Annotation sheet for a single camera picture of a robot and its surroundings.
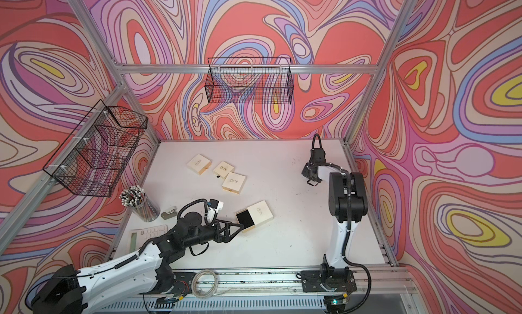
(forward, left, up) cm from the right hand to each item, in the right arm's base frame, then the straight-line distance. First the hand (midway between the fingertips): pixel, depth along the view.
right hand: (310, 177), depth 105 cm
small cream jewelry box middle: (+3, +45, +4) cm, 46 cm away
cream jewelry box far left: (+7, +58, +5) cm, 59 cm away
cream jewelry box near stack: (-5, +39, +4) cm, 40 cm away
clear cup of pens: (-20, +74, +19) cm, 79 cm away
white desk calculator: (-30, +77, +5) cm, 83 cm away
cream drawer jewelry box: (-21, +29, +3) cm, 36 cm away
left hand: (-31, +34, +13) cm, 48 cm away
